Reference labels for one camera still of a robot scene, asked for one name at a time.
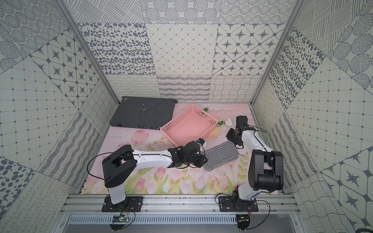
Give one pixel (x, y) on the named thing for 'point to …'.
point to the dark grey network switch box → (144, 112)
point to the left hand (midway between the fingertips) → (207, 154)
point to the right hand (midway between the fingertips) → (230, 139)
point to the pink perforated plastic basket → (192, 124)
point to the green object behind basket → (206, 109)
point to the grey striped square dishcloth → (220, 155)
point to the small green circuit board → (120, 218)
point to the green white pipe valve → (228, 122)
